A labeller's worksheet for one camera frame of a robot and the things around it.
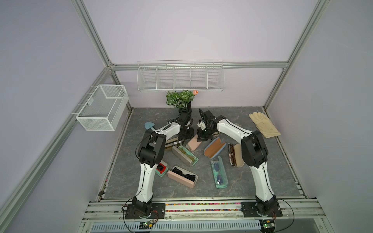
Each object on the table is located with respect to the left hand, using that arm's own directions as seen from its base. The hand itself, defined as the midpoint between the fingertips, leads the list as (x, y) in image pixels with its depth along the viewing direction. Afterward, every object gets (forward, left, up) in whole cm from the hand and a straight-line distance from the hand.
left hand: (193, 137), depth 101 cm
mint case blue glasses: (-27, -13, +1) cm, 30 cm away
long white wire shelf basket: (+32, +12, +29) cm, 45 cm away
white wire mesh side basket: (+6, +51, +25) cm, 57 cm away
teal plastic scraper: (+14, +33, -1) cm, 35 cm away
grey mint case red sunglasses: (-20, +18, +6) cm, 28 cm away
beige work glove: (+7, -55, -1) cm, 56 cm away
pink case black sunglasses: (-29, +8, +7) cm, 31 cm away
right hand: (-4, -2, +3) cm, 5 cm away
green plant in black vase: (+14, +6, +23) cm, 28 cm away
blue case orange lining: (-10, -13, -1) cm, 16 cm away
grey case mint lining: (-12, +6, -1) cm, 14 cm away
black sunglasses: (-27, +4, -2) cm, 27 cm away
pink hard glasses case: (-7, +1, +2) cm, 8 cm away
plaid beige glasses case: (-5, +13, +4) cm, 15 cm away
